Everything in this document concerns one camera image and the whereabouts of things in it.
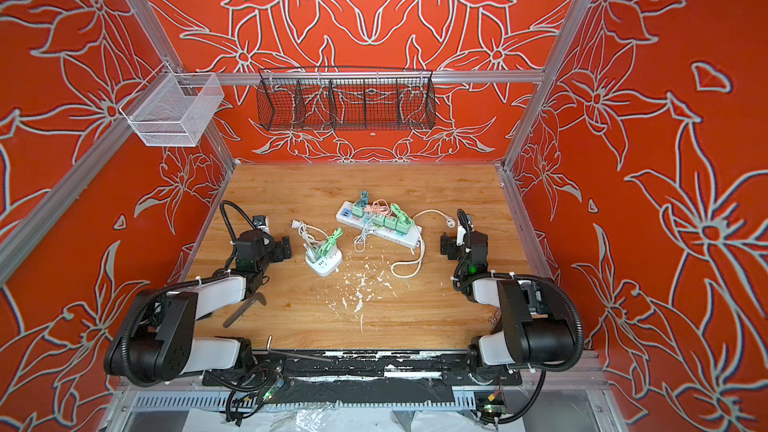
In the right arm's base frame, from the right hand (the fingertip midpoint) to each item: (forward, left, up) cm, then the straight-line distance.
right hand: (458, 229), depth 92 cm
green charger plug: (+8, +32, 0) cm, 33 cm away
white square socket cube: (-9, +41, -4) cm, 43 cm away
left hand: (-1, +59, 0) cm, 59 cm away
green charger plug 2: (+4, +25, 0) cm, 25 cm away
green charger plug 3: (+3, +21, 0) cm, 21 cm away
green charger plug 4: (+1, +18, +3) cm, 18 cm away
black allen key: (-21, +64, -5) cm, 68 cm away
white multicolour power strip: (-1, +15, -4) cm, 15 cm away
